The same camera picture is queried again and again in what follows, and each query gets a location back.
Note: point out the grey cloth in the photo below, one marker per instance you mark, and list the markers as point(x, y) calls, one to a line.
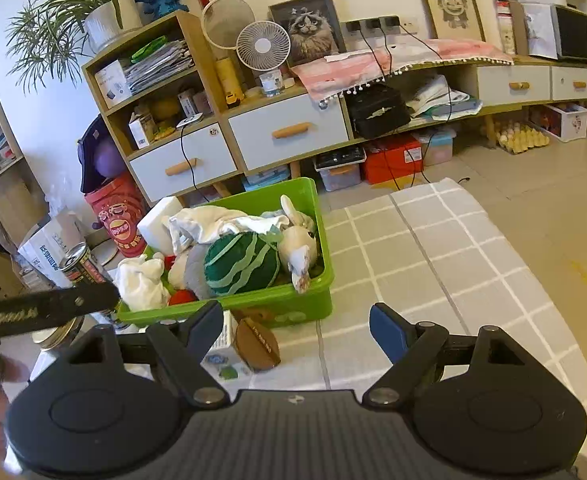
point(204, 225)

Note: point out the black microwave oven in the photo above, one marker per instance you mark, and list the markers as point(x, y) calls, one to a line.
point(556, 32)

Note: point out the white rabbit plush toy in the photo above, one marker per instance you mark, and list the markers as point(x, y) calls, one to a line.
point(298, 247)

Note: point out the red snack bucket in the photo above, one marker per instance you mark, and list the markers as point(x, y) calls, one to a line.
point(119, 206)

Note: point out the low wooden tv console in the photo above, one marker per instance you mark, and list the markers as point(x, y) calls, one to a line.
point(506, 88)

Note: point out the framed cartoon girl picture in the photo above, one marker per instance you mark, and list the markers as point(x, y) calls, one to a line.
point(454, 19)

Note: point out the yellow egg tray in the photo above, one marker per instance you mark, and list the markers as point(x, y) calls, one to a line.
point(517, 138)

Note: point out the stack of newspapers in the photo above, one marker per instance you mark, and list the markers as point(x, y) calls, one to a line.
point(170, 59)

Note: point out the wooden shelf cabinet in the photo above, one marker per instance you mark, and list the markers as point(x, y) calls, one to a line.
point(179, 134)

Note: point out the round mesh fan guard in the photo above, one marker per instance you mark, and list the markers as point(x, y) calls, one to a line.
point(223, 20)

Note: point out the red storage box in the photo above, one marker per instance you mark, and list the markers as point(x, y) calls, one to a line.
point(392, 158)

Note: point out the grey checked tablecloth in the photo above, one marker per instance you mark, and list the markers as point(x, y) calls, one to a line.
point(431, 253)

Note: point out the white milk carton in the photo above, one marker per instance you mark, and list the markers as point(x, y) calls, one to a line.
point(223, 360)

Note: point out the white cloth glove bundle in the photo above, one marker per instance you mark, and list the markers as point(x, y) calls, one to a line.
point(139, 283)

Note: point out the framed cat picture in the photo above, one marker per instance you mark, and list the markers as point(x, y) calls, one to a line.
point(313, 27)

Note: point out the small white desk fan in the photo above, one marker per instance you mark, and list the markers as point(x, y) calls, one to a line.
point(263, 46)

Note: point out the glass cookie jar gold lid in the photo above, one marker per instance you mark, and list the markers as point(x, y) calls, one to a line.
point(60, 338)

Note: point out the pink lace table runner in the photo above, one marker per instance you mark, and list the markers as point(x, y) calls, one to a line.
point(332, 76)

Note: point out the black yellow drink can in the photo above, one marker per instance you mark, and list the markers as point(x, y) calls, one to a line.
point(80, 266)

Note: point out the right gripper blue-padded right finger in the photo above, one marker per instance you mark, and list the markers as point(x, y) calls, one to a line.
point(412, 349)

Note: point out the green watermelon plush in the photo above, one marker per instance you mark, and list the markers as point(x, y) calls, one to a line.
point(238, 263)

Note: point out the black box on shelf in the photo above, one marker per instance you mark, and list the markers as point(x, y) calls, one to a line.
point(377, 110)

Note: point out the potted spider plant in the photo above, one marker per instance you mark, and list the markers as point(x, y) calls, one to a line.
point(46, 38)

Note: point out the white foam sponge block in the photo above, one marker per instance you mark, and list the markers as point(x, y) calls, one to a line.
point(154, 227)

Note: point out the green plastic bin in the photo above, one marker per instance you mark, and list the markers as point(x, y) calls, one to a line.
point(281, 305)

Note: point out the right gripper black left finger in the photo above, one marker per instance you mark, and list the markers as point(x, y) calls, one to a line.
point(181, 350)

